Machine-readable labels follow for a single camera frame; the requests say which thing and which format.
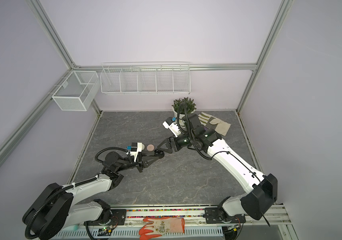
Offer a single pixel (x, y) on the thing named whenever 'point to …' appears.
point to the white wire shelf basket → (146, 78)
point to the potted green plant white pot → (182, 108)
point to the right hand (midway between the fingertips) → (162, 146)
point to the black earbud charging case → (159, 153)
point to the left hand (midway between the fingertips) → (158, 158)
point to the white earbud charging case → (143, 147)
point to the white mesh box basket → (76, 91)
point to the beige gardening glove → (218, 125)
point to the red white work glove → (157, 226)
